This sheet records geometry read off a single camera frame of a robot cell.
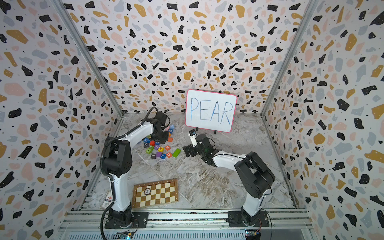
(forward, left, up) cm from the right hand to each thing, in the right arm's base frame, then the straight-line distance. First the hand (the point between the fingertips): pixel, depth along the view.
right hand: (190, 144), depth 91 cm
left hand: (+6, +16, -3) cm, 18 cm away
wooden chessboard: (-27, +17, -7) cm, 32 cm away
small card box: (-31, +42, -8) cm, 52 cm away
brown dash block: (-3, +25, -9) cm, 26 cm away
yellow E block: (+2, +20, -9) cm, 22 cm away
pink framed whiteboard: (+26, -12, +4) cm, 29 cm away
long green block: (0, +10, -10) cm, 14 cm away
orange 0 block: (-3, +14, -9) cm, 17 cm away
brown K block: (+5, +32, -9) cm, 33 cm away
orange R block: (+3, +16, -9) cm, 19 cm away
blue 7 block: (-3, +18, -9) cm, 20 cm away
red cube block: (+5, +27, -7) cm, 28 cm away
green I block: (0, +27, -7) cm, 28 cm away
